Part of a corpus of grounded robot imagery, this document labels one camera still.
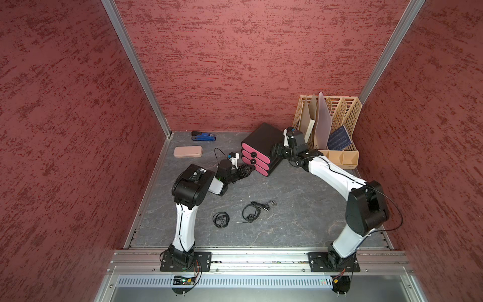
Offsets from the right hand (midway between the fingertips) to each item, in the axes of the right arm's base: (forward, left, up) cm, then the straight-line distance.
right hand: (275, 151), depth 91 cm
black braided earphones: (-21, +6, -16) cm, 27 cm away
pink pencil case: (+15, +53, -16) cm, 57 cm away
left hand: (-2, +12, -13) cm, 18 cm away
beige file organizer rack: (+24, -41, +5) cm, 48 cm away
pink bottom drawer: (-3, +7, -12) cm, 14 cm away
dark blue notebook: (+12, -38, -6) cm, 40 cm away
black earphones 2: (-27, +13, -15) cm, 34 cm away
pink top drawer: (-1, +9, 0) cm, 9 cm away
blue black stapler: (+25, +41, -14) cm, 51 cm away
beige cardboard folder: (+10, -16, +13) cm, 23 cm away
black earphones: (-27, +27, -15) cm, 41 cm away
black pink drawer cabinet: (+1, +10, +1) cm, 10 cm away
